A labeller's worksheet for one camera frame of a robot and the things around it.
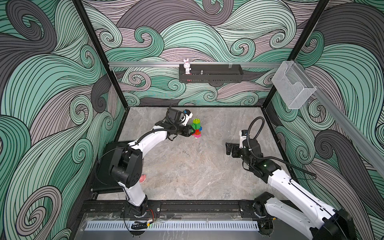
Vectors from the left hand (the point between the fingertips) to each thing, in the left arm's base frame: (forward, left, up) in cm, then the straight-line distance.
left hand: (193, 129), depth 87 cm
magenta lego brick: (-3, -3, -4) cm, 5 cm away
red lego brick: (-1, -2, -1) cm, 2 cm away
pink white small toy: (-25, +28, -14) cm, 40 cm away
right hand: (-10, -22, -1) cm, 24 cm away
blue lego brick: (+2, -5, -3) cm, 6 cm away
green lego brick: (+1, -2, +2) cm, 2 cm away
